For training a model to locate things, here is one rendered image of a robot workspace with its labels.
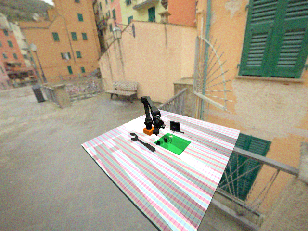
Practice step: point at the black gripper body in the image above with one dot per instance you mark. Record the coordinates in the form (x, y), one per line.
(156, 130)

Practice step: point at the black cooling fan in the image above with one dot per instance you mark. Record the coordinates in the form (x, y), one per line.
(175, 126)

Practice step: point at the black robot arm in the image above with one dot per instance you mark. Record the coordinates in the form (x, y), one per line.
(146, 100)

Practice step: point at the green circuit board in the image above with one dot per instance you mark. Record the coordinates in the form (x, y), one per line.
(174, 143)

